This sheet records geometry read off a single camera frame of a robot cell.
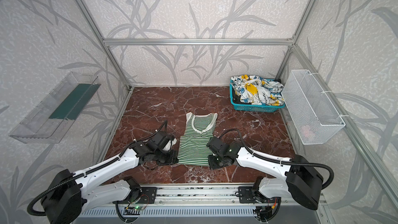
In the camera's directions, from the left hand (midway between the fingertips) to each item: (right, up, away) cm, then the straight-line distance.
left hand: (181, 157), depth 79 cm
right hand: (+15, -2, +1) cm, 15 cm away
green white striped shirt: (+6, +1, +7) cm, 9 cm away
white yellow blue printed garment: (+47, +36, +23) cm, 63 cm away
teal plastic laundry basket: (+44, +24, +22) cm, 55 cm away
